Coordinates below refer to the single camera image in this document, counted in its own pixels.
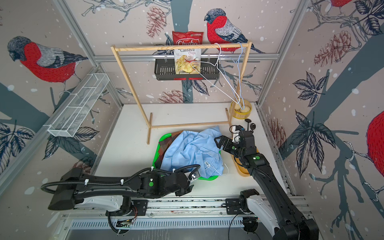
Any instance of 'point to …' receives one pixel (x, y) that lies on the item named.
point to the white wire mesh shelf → (69, 118)
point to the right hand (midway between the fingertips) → (220, 140)
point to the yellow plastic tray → (241, 169)
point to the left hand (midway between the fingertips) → (192, 177)
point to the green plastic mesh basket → (156, 154)
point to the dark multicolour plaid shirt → (163, 145)
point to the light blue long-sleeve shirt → (192, 148)
